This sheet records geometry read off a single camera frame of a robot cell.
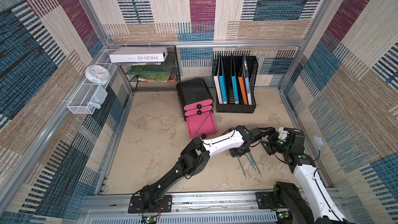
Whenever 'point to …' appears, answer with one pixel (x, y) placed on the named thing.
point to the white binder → (216, 80)
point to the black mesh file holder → (229, 105)
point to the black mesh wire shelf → (164, 76)
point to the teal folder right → (234, 81)
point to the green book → (149, 70)
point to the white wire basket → (78, 104)
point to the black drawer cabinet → (192, 92)
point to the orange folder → (243, 86)
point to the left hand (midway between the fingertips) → (241, 154)
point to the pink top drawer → (202, 104)
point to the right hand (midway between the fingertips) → (259, 132)
